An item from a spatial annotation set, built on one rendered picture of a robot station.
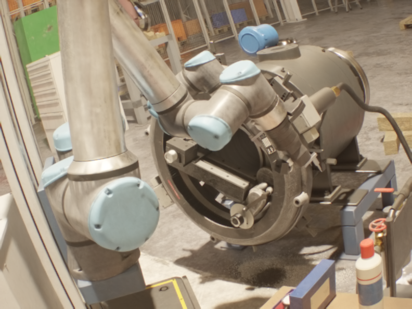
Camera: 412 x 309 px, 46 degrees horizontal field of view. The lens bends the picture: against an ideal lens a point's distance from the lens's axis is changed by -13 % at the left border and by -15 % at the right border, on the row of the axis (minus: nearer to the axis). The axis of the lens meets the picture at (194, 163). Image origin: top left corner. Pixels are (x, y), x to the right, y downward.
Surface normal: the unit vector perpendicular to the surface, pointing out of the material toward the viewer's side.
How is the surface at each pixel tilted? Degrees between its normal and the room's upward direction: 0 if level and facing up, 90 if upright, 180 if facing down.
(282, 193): 90
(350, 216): 90
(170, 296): 0
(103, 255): 70
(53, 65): 90
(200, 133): 115
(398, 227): 90
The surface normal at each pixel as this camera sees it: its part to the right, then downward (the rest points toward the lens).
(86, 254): -0.22, 0.00
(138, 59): 0.14, 0.45
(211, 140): -0.55, 0.74
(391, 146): -0.44, 0.39
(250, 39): -0.64, 0.40
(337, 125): 0.74, 0.11
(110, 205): 0.57, 0.18
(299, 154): 0.15, 0.05
